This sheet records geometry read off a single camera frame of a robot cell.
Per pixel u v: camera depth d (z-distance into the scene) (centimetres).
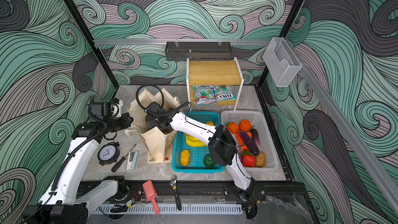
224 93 92
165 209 70
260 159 78
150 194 71
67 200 37
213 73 82
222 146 49
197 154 86
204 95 90
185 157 80
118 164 81
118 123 63
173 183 76
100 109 55
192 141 87
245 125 91
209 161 78
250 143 86
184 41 92
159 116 62
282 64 77
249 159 76
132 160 81
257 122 93
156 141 72
